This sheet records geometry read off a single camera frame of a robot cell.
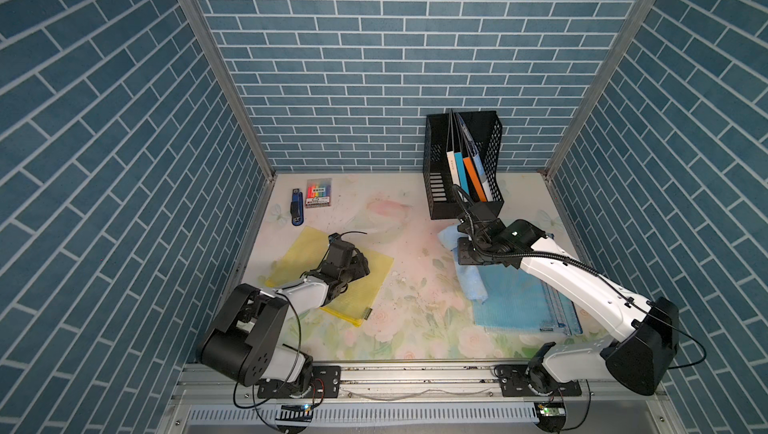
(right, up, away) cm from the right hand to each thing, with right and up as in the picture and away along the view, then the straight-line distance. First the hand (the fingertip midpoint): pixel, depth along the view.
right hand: (464, 254), depth 80 cm
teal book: (+2, +23, +13) cm, 27 cm away
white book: (-1, +23, +11) cm, 26 cm away
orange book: (+6, +21, +14) cm, 26 cm away
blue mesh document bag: (+16, -14, +6) cm, 23 cm away
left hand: (-28, -6, +13) cm, 31 cm away
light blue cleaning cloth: (-4, +4, +2) cm, 6 cm away
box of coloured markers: (-48, +17, +33) cm, 61 cm away
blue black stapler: (-54, +12, +26) cm, 61 cm away
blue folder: (+5, +29, +8) cm, 30 cm away
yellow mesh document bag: (-49, -3, +20) cm, 53 cm away
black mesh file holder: (+14, +38, +28) cm, 50 cm away
